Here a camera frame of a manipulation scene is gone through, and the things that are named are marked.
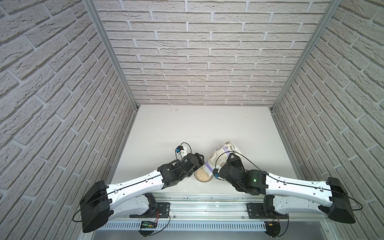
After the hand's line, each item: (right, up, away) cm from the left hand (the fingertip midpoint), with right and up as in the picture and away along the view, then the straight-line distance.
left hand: (202, 155), depth 78 cm
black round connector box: (+34, -34, -8) cm, 49 cm away
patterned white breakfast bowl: (0, -12, +5) cm, 13 cm away
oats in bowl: (0, -12, +5) cm, 13 cm away
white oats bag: (+7, +4, -16) cm, 18 cm away
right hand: (+15, +2, -4) cm, 16 cm away
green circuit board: (-27, -33, -6) cm, 43 cm away
